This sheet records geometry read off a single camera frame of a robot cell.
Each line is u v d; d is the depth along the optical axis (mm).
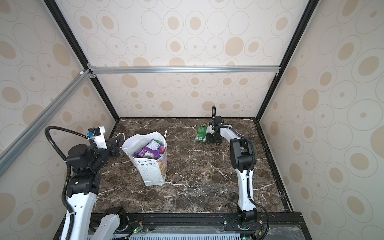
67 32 745
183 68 903
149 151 779
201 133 1079
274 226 728
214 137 899
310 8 686
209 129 972
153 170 742
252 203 630
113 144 592
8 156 508
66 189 485
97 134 555
